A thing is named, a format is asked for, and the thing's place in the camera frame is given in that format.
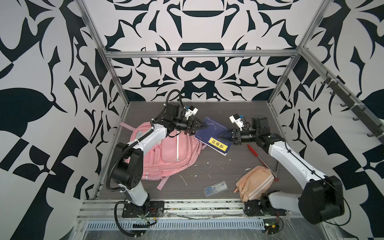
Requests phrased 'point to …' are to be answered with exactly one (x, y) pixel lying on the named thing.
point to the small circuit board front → (271, 225)
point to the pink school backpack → (176, 156)
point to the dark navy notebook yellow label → (209, 136)
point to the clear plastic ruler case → (215, 188)
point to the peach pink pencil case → (255, 184)
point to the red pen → (276, 179)
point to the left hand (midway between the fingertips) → (205, 127)
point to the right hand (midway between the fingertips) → (221, 137)
